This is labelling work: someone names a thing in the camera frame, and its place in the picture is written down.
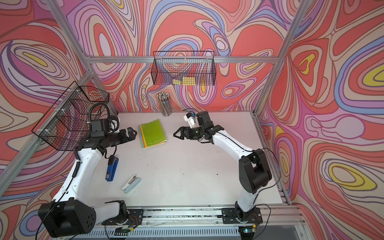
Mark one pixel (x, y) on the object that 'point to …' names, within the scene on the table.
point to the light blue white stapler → (131, 183)
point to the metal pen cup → (165, 105)
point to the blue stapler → (112, 167)
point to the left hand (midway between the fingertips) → (130, 134)
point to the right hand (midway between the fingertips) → (180, 139)
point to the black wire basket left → (65, 127)
